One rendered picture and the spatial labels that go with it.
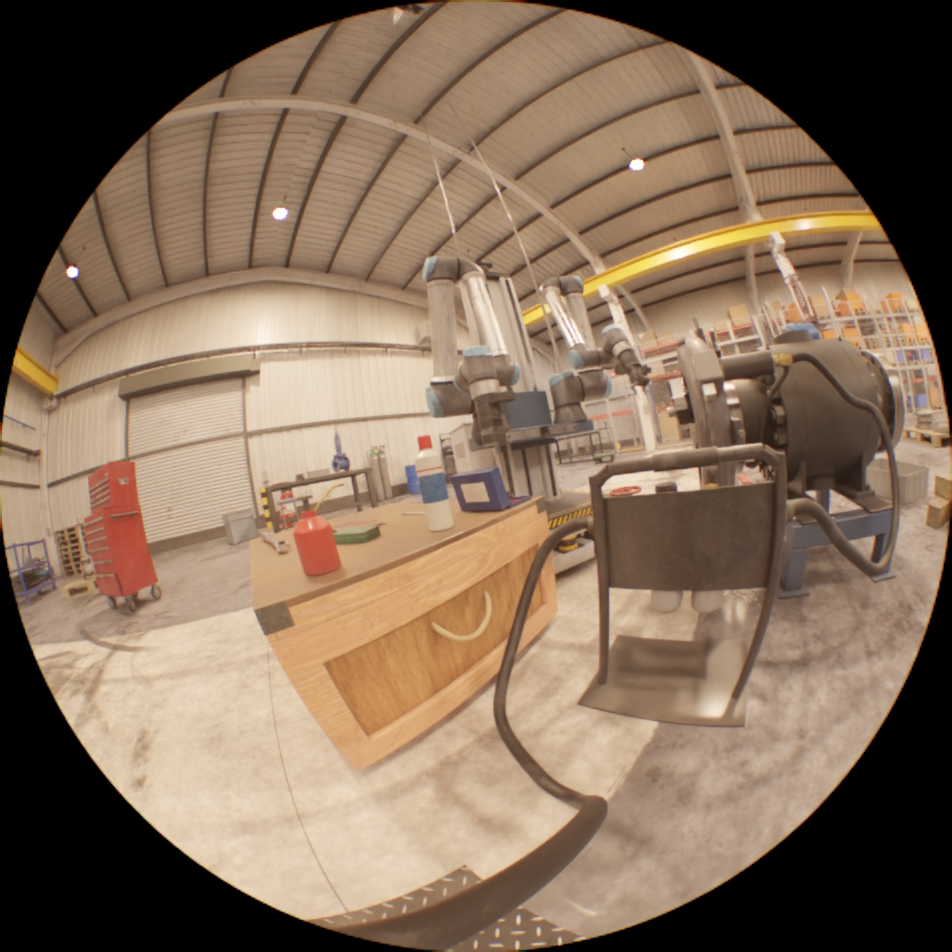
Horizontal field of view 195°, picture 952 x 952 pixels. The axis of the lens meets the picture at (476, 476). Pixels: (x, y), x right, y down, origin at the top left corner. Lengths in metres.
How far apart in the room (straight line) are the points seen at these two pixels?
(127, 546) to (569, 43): 9.92
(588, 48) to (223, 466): 13.00
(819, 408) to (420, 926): 1.30
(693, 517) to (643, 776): 0.51
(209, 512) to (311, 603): 8.12
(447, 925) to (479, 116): 8.43
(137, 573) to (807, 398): 4.10
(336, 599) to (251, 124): 8.53
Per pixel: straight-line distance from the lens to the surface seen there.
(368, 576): 0.50
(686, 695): 0.79
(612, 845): 0.63
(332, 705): 0.58
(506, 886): 0.22
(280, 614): 0.47
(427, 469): 0.64
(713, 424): 1.00
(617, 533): 0.58
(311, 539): 0.52
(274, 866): 0.78
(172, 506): 8.94
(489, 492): 0.74
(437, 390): 1.20
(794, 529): 1.12
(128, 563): 3.04
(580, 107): 8.59
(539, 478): 1.59
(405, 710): 0.69
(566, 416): 1.46
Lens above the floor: 0.61
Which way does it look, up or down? 3 degrees down
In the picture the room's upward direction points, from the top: 11 degrees counter-clockwise
